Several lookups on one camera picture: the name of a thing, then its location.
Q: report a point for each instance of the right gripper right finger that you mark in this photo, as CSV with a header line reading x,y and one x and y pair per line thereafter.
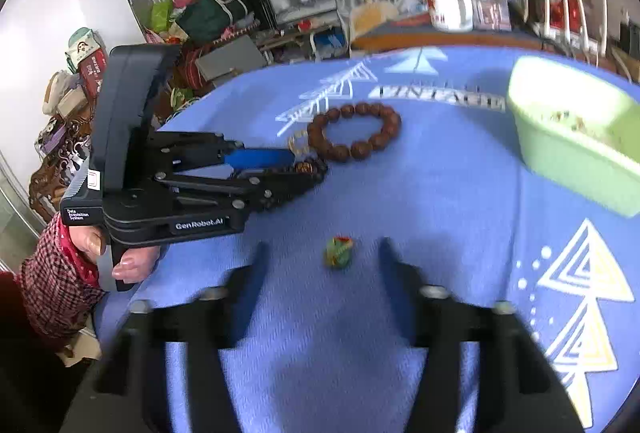
x,y
518,390

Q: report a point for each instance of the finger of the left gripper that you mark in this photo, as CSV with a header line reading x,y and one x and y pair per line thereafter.
x,y
260,158
257,191

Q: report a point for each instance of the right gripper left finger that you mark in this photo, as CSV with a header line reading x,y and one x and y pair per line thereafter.
x,y
131,386

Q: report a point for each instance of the green red pendant charm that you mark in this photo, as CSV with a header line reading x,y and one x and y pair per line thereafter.
x,y
338,252

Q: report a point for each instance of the red checkered sleeve forearm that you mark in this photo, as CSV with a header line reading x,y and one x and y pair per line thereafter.
x,y
59,283

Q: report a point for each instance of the left hand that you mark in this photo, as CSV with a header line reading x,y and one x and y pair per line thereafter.
x,y
134,266

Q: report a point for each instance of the grey laptop box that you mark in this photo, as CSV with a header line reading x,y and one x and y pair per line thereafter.
x,y
240,55

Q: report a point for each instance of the dark green duffel bag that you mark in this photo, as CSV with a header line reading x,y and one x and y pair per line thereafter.
x,y
206,20

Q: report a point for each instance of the blue printed tablecloth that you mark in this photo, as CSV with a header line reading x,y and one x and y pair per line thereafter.
x,y
323,353

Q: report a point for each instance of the wooden side desk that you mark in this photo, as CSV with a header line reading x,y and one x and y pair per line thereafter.
x,y
415,32

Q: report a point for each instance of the white enamel mug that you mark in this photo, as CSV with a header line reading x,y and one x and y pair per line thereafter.
x,y
451,15

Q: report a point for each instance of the green plastic tray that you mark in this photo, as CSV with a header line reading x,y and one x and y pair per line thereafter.
x,y
578,130

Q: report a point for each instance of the white wifi router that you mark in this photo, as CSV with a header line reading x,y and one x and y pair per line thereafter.
x,y
564,23

